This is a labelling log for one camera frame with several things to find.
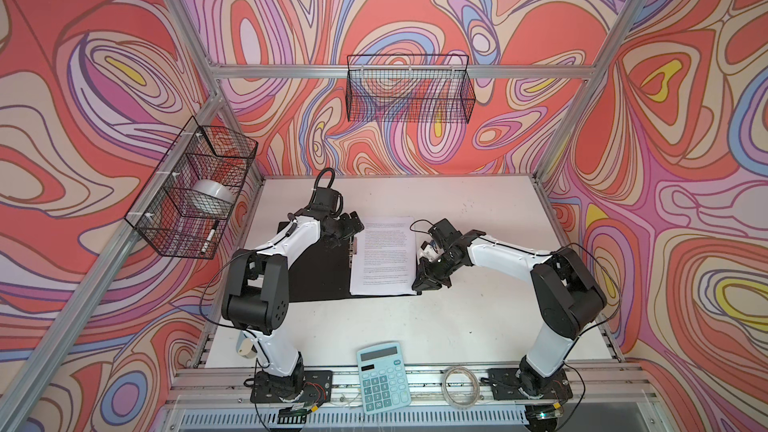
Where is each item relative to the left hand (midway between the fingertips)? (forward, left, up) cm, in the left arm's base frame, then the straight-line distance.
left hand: (356, 229), depth 94 cm
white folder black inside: (-12, +10, -6) cm, 17 cm away
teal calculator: (-41, -9, -7) cm, 42 cm away
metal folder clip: (-3, +3, -8) cm, 9 cm away
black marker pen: (-14, +34, +17) cm, 40 cm away
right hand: (-20, -18, -4) cm, 27 cm away
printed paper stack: (-6, -9, -8) cm, 13 cm away
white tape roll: (-4, +34, +23) cm, 41 cm away
